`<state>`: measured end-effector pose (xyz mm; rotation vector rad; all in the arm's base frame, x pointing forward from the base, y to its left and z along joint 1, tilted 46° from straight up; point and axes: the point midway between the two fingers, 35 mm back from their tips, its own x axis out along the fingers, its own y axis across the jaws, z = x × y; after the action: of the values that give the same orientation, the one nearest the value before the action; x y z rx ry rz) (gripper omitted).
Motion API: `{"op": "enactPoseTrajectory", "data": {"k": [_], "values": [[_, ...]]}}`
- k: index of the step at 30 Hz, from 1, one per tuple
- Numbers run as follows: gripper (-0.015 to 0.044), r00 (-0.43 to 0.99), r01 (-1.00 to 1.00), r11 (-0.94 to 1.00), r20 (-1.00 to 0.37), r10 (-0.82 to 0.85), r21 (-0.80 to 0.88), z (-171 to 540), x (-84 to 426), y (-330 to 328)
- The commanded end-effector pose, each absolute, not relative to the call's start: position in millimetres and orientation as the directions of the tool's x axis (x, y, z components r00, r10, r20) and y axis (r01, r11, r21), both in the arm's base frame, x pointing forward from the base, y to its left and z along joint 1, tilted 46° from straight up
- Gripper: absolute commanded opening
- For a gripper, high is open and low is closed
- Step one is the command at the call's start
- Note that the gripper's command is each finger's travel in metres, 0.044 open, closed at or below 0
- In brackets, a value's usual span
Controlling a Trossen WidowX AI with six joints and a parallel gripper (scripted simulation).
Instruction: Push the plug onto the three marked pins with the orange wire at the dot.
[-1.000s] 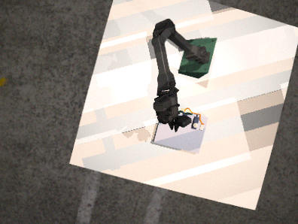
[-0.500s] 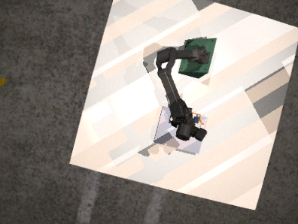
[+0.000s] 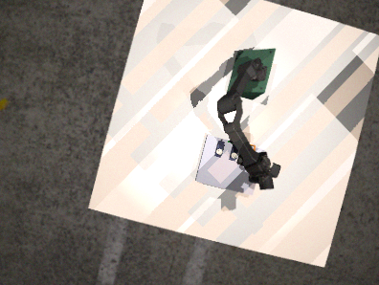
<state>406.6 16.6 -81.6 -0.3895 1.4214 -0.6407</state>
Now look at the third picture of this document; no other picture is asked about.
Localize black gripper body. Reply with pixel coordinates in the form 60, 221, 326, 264
236, 154, 281, 179

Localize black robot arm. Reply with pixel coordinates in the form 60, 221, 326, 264
217, 57, 274, 190

